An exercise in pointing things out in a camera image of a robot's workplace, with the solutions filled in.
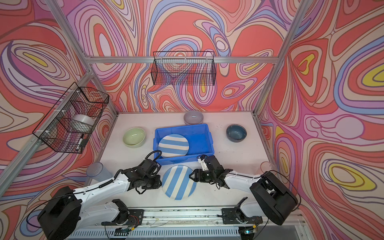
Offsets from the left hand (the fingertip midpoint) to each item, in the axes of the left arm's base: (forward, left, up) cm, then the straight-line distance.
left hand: (164, 183), depth 84 cm
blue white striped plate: (+23, -4, +4) cm, 24 cm away
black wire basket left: (+20, +46, +29) cm, 58 cm away
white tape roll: (+18, +36, +32) cm, 52 cm away
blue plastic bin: (+30, -22, +2) cm, 37 cm away
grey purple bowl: (+50, -17, +1) cm, 53 cm away
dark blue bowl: (+35, -47, +2) cm, 59 cm away
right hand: (+2, -17, 0) cm, 18 cm away
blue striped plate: (0, -8, 0) cm, 8 cm away
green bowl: (+31, +24, +2) cm, 39 cm away
